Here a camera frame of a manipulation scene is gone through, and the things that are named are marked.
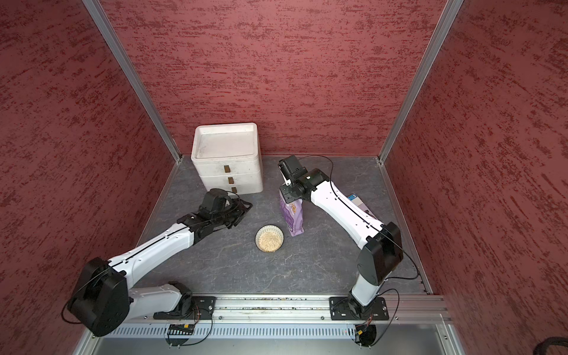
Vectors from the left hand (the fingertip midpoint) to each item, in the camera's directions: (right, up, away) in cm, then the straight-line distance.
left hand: (251, 211), depth 83 cm
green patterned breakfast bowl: (+7, -11, +2) cm, 13 cm away
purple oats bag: (+17, 0, -1) cm, 17 cm away
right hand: (+16, +7, -1) cm, 18 cm away
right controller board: (+40, -38, -13) cm, 57 cm away
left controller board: (-22, -38, -11) cm, 45 cm away
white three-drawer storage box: (-10, +22, +4) cm, 24 cm away
